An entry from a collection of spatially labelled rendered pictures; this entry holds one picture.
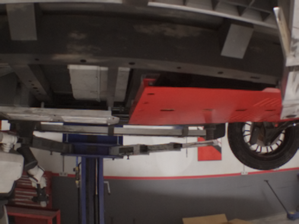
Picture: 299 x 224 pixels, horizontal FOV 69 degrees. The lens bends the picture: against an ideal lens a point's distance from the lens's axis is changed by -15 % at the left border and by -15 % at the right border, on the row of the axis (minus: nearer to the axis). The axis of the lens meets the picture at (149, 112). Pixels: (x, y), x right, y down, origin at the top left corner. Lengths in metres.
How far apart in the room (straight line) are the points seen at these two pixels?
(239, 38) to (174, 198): 4.81
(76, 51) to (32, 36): 0.15
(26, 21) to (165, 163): 4.86
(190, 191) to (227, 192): 0.92
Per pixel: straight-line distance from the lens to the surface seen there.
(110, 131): 2.09
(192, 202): 5.60
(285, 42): 0.42
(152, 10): 0.87
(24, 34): 0.82
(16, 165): 1.60
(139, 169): 5.29
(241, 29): 0.86
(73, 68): 1.25
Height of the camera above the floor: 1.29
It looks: 14 degrees up
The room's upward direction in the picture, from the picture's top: straight up
